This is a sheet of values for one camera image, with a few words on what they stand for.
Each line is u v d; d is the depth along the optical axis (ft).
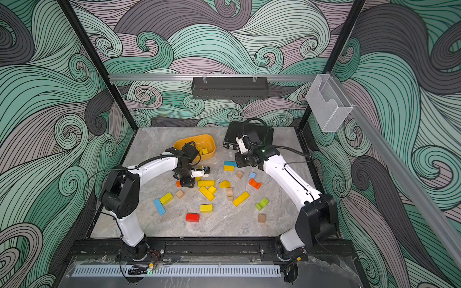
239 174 3.12
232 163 3.47
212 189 2.95
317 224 1.34
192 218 2.73
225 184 3.03
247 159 2.25
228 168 3.30
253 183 3.08
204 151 3.35
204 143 3.64
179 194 2.89
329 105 2.47
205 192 2.94
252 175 3.12
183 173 2.54
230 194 2.95
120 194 1.58
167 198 2.86
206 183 2.95
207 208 2.73
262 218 2.66
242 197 2.88
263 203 2.81
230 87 3.12
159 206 2.82
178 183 3.04
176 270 2.29
